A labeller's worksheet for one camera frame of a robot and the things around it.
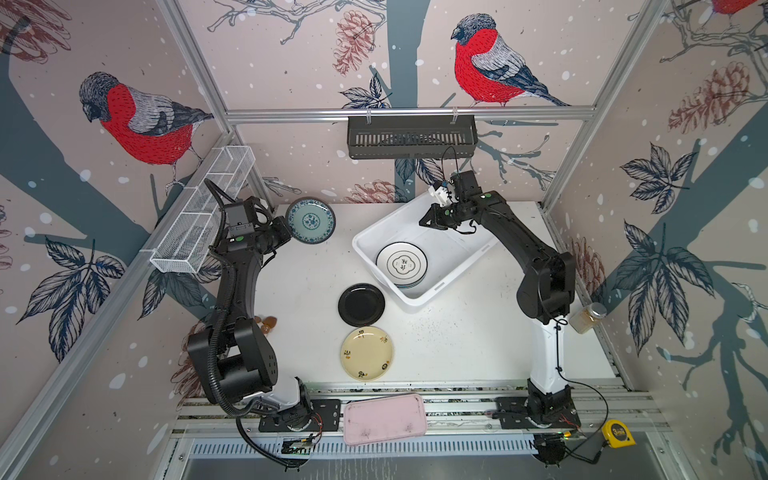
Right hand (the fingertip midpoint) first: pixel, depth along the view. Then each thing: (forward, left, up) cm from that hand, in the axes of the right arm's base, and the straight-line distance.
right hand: (420, 224), depth 91 cm
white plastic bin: (+3, -12, -19) cm, 22 cm away
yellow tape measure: (-50, -47, -18) cm, 71 cm away
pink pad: (-50, +9, -17) cm, 53 cm away
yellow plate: (-34, +15, -19) cm, 41 cm away
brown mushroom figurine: (-27, +46, -16) cm, 56 cm away
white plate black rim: (-4, +5, -16) cm, 17 cm away
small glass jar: (-24, -47, -13) cm, 54 cm away
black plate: (-19, +18, -17) cm, 31 cm away
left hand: (-8, +37, +8) cm, 39 cm away
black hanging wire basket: (+32, +3, +10) cm, 34 cm away
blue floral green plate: (-2, +33, +4) cm, 34 cm away
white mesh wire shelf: (-14, +59, +14) cm, 62 cm away
